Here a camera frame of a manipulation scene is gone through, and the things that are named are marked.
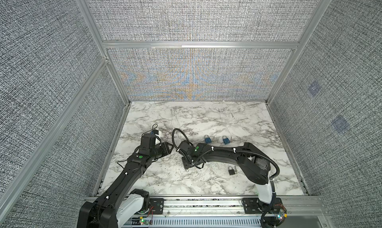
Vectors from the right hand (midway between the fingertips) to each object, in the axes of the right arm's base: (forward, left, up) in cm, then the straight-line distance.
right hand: (186, 163), depth 88 cm
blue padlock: (+16, -14, +1) cm, 21 cm away
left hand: (+5, +7, +12) cm, 15 cm away
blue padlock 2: (+16, -26, 0) cm, 30 cm away
